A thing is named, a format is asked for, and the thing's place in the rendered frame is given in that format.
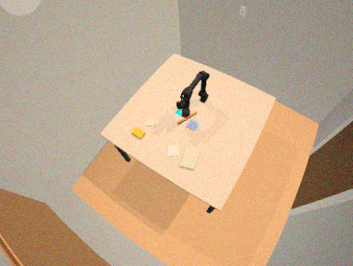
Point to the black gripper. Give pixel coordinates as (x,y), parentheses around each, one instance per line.
(186,110)

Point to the yellow rectangular block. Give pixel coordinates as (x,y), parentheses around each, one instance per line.
(138,132)

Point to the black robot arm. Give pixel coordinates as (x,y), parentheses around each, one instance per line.
(188,91)

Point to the orange flat bar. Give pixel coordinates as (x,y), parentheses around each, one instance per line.
(184,119)

